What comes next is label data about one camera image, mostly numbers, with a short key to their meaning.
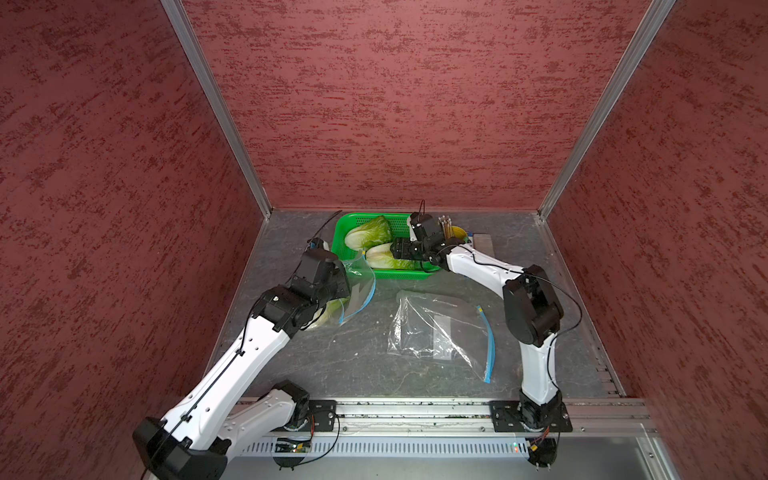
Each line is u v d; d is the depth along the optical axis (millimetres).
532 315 525
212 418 386
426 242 741
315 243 642
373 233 1023
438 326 810
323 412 741
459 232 1010
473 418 756
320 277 549
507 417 737
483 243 1089
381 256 981
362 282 867
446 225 945
